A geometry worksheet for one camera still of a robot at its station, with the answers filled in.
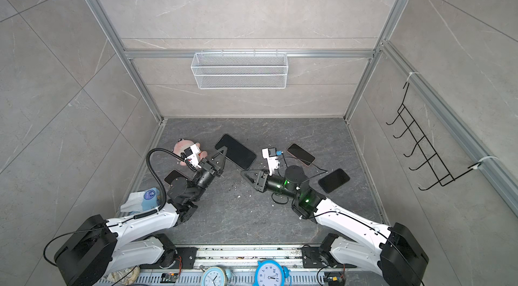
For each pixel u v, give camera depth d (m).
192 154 0.67
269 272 0.69
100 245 0.41
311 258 0.73
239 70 1.00
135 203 0.82
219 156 0.69
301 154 1.04
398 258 0.39
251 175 0.63
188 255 0.73
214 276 0.67
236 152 0.69
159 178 1.00
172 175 0.95
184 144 0.98
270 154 0.64
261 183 0.60
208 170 0.63
